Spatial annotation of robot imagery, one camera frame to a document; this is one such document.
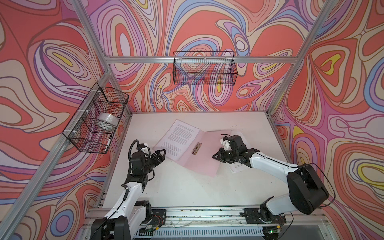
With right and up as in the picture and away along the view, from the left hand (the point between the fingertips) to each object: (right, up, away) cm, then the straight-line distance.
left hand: (163, 152), depth 85 cm
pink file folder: (+21, -3, +11) cm, 24 cm away
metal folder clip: (+19, 0, +13) cm, 23 cm away
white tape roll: (-25, +17, -13) cm, 33 cm away
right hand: (+29, -5, +1) cm, 30 cm away
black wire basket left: (-35, +13, -16) cm, 40 cm away
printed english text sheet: (+6, +5, +19) cm, 21 cm away
